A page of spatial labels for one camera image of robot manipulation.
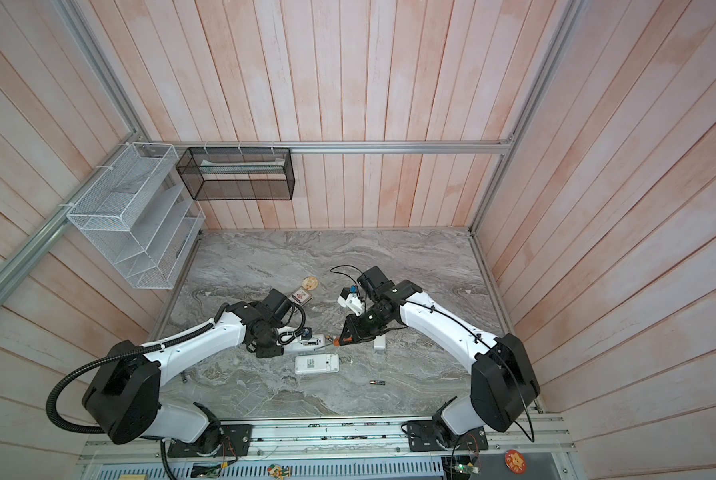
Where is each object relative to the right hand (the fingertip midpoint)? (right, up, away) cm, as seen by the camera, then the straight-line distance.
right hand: (344, 340), depth 77 cm
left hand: (-21, -3, +8) cm, 23 cm away
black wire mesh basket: (-39, +52, +27) cm, 70 cm away
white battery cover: (+11, -4, +12) cm, 17 cm away
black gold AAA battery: (+9, -13, +5) cm, 17 cm away
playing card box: (-15, +9, +21) cm, 28 cm away
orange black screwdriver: (-2, -1, 0) cm, 2 cm away
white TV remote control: (-13, -4, +10) cm, 17 cm away
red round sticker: (+41, -27, -7) cm, 50 cm away
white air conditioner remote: (-8, -9, +8) cm, 14 cm away
